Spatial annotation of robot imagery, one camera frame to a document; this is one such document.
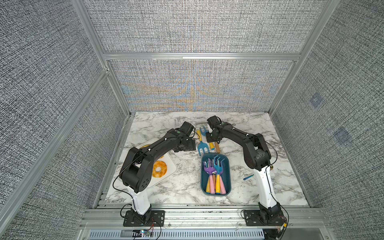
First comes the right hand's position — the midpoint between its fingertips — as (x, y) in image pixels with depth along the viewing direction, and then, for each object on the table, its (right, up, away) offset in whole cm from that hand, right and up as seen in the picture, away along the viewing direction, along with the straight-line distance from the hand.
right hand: (209, 134), depth 104 cm
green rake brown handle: (+5, -9, -4) cm, 11 cm away
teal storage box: (+8, -22, -18) cm, 30 cm away
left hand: (-13, -7, -13) cm, 19 cm away
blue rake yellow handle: (+3, -19, -16) cm, 26 cm away
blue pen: (+20, -23, -18) cm, 36 cm away
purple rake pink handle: (-1, -20, -18) cm, 27 cm away
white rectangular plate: (-25, -19, -11) cm, 33 cm away
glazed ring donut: (-29, -19, -14) cm, 37 cm away
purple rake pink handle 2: (+4, -27, -26) cm, 38 cm away
